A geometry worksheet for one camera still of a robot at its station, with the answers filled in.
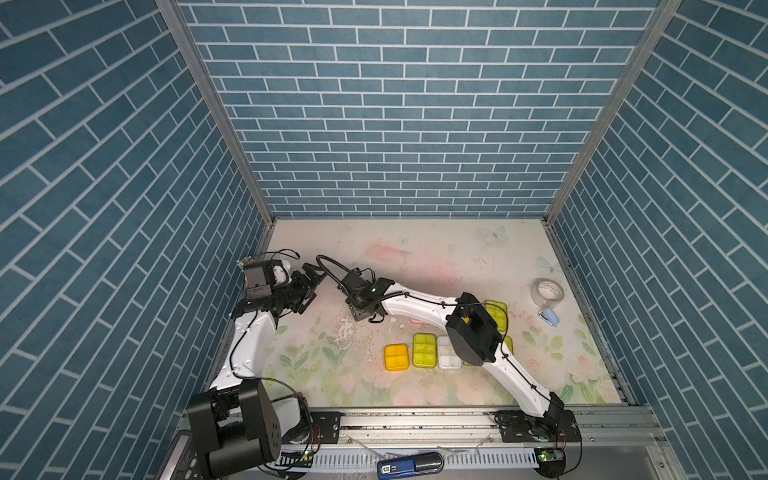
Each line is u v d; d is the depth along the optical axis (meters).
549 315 0.91
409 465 0.65
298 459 0.72
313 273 0.75
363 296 0.74
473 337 0.58
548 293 0.99
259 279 0.64
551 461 0.71
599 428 0.75
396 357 0.85
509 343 0.88
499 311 0.94
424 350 0.87
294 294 0.74
